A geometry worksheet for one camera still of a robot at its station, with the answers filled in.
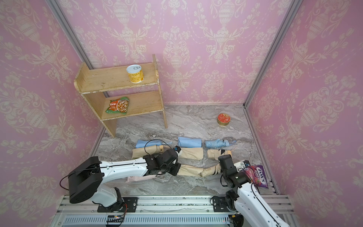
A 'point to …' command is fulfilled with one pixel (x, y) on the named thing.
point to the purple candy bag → (257, 175)
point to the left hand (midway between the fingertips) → (181, 169)
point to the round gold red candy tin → (223, 119)
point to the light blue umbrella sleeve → (189, 142)
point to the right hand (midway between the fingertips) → (225, 162)
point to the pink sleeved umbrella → (133, 178)
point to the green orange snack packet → (120, 105)
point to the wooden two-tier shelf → (118, 91)
